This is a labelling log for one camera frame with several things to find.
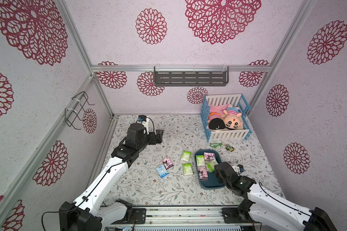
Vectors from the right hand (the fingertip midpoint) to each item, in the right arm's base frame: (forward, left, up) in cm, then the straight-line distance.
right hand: (215, 166), depth 85 cm
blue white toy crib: (+51, -23, +8) cm, 56 cm away
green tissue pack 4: (-1, +16, -3) cm, 16 cm away
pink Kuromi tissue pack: (+7, +2, -1) cm, 7 cm away
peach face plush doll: (+34, -15, +7) cm, 38 cm away
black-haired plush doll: (+30, -4, +4) cm, 31 cm away
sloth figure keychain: (+17, -14, -6) cm, 22 cm away
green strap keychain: (+20, -5, -7) cm, 22 cm away
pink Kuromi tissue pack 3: (+3, +28, -3) cm, 29 cm away
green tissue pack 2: (-1, +3, +2) cm, 4 cm away
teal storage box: (-7, +1, -6) cm, 10 cm away
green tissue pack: (+4, +8, -1) cm, 9 cm away
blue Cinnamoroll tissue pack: (-3, +31, -3) cm, 32 cm away
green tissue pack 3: (+9, +17, -4) cm, 19 cm away
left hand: (+9, +34, +20) cm, 40 cm away
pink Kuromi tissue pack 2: (-3, +7, -3) cm, 8 cm away
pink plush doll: (+43, -7, +3) cm, 44 cm away
